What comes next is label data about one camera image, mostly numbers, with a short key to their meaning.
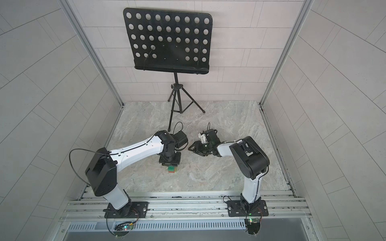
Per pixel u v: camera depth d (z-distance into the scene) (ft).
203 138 2.89
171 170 2.55
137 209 2.33
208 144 2.56
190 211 2.33
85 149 1.40
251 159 1.62
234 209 2.32
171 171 2.54
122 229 2.15
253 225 2.18
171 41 2.24
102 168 1.48
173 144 1.90
